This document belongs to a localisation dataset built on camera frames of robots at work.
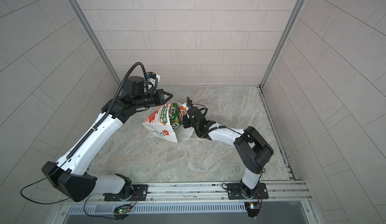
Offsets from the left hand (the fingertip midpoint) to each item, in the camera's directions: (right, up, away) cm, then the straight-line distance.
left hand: (176, 94), depth 67 cm
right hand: (+1, -13, +21) cm, 24 cm away
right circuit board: (+35, -53, +1) cm, 63 cm away
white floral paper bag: (-11, -15, +9) cm, 20 cm away
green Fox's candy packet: (-4, -13, +19) cm, 23 cm away
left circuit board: (-23, -50, -3) cm, 55 cm away
